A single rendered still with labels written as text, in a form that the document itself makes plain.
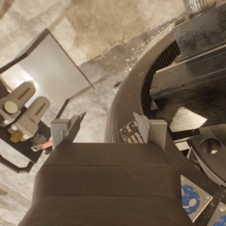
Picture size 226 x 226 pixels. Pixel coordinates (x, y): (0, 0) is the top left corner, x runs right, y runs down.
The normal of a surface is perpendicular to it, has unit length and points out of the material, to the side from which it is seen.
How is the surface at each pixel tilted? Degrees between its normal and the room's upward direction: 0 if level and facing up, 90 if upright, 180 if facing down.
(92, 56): 0
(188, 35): 13
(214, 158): 90
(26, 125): 90
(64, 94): 0
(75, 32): 0
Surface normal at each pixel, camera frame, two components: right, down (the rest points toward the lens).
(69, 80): -0.11, 0.62
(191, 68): -0.55, -0.69
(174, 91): -0.29, 0.69
